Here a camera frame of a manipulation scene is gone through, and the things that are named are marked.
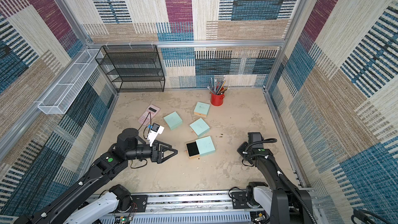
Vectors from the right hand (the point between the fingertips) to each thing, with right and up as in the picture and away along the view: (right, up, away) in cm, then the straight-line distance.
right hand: (242, 152), depth 88 cm
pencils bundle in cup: (-12, +39, +20) cm, 45 cm away
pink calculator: (-58, +21, +18) cm, 64 cm away
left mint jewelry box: (-40, +17, +11) cm, 45 cm away
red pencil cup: (-12, +30, +20) cm, 38 cm away
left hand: (-35, +7, -21) cm, 41 cm away
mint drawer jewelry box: (-23, +3, -1) cm, 24 cm away
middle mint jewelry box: (-24, +13, +8) cm, 28 cm away
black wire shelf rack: (-71, +52, +22) cm, 91 cm away
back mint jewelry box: (-22, +24, +17) cm, 37 cm away
